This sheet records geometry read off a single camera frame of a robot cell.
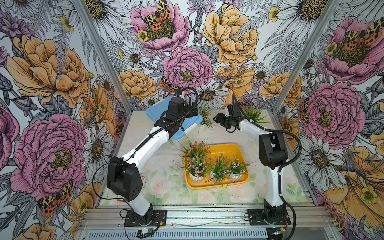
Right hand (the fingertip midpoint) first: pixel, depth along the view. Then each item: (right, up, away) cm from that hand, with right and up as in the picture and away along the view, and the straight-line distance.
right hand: (216, 123), depth 102 cm
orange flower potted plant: (-2, -24, -27) cm, 36 cm away
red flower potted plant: (-12, -14, -16) cm, 25 cm away
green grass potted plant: (+27, +6, +2) cm, 27 cm away
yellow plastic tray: (+8, -17, -6) cm, 20 cm away
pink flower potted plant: (+7, -23, -26) cm, 36 cm away
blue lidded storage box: (-17, -4, -14) cm, 22 cm away
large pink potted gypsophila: (-13, -22, -27) cm, 37 cm away
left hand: (-17, +8, -20) cm, 27 cm away
